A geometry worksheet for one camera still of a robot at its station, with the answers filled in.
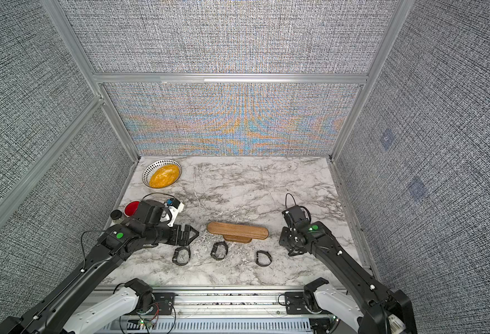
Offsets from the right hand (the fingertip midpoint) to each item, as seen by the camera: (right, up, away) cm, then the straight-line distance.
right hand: (285, 235), depth 81 cm
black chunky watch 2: (-26, -7, +4) cm, 27 cm away
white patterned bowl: (-64, +30, +32) cm, 78 cm away
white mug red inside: (-66, +9, +11) cm, 68 cm away
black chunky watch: (-42, -9, +3) cm, 43 cm away
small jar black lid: (-69, +7, +5) cm, 69 cm away
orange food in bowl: (-56, +24, +22) cm, 64 cm away
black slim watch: (-8, -10, +4) cm, 14 cm away
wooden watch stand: (-19, 0, +2) cm, 20 cm away
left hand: (-34, +4, -8) cm, 36 cm away
